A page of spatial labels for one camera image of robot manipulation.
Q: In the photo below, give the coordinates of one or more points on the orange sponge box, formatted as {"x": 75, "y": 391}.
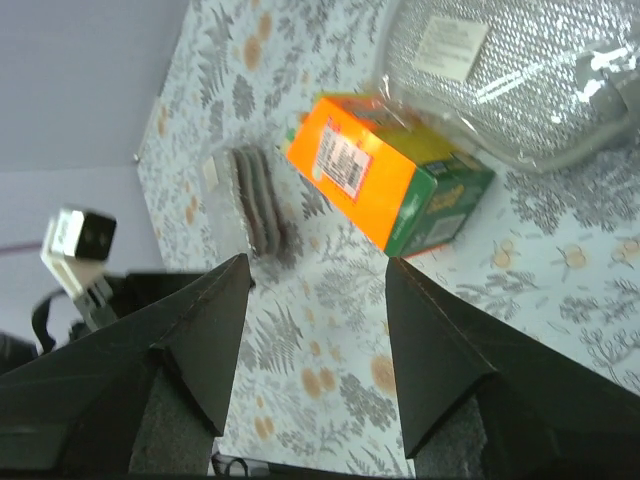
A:
{"x": 404, "y": 185}

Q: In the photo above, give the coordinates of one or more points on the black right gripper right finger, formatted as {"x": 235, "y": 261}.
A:
{"x": 478, "y": 397}

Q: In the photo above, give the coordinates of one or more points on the silver steel wool pack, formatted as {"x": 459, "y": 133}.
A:
{"x": 242, "y": 209}
{"x": 538, "y": 85}

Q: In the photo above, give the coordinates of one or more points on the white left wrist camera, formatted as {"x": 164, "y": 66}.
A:
{"x": 75, "y": 250}

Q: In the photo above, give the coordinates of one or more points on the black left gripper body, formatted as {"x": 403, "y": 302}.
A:
{"x": 26, "y": 337}

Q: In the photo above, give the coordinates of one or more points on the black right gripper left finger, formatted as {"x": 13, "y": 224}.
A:
{"x": 147, "y": 393}

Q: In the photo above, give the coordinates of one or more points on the floral patterned table mat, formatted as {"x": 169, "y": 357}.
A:
{"x": 556, "y": 257}

